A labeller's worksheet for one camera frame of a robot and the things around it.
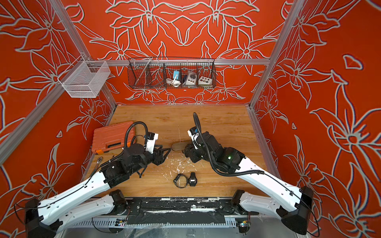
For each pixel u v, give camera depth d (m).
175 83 0.85
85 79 0.90
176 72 0.84
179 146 0.96
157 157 0.61
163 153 0.65
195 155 0.60
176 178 0.79
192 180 0.76
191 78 0.91
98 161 0.88
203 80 0.95
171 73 1.00
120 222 0.71
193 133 0.60
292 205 0.38
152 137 0.62
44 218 0.40
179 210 0.73
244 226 0.69
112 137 0.95
